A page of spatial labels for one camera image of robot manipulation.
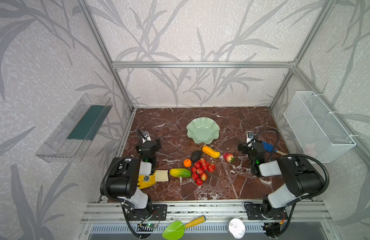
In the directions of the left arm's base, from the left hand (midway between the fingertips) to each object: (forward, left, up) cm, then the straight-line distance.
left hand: (150, 134), depth 93 cm
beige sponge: (-23, -10, -7) cm, 26 cm away
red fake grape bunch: (-22, -31, -3) cm, 38 cm away
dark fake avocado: (-11, -29, -6) cm, 32 cm away
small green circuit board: (-47, -7, -8) cm, 48 cm away
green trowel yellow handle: (-48, -20, -8) cm, 53 cm away
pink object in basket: (-17, -86, +13) cm, 89 cm away
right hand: (+1, -63, -1) cm, 63 cm away
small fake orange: (-16, -24, -6) cm, 30 cm away
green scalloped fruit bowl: (+10, -34, -8) cm, 37 cm away
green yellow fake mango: (-22, -20, -5) cm, 31 cm away
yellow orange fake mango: (-9, -39, -6) cm, 40 cm away
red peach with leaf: (-13, -49, -5) cm, 51 cm away
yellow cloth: (-27, -2, -6) cm, 28 cm away
